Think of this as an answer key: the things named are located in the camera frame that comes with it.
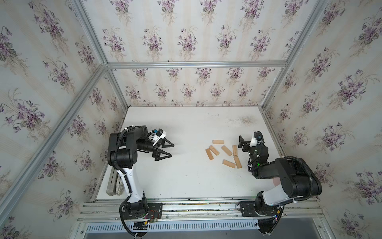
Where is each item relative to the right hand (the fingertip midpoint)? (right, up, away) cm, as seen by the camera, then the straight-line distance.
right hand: (251, 136), depth 90 cm
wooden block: (-26, -11, +3) cm, 28 cm away
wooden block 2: (-14, -10, +5) cm, 18 cm away
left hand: (-49, -9, -8) cm, 50 cm away
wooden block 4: (-9, -16, 0) cm, 18 cm away
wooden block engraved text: (-23, -9, +5) cm, 25 cm away
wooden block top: (-19, -5, +9) cm, 21 cm away
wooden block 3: (-14, -17, 0) cm, 22 cm away
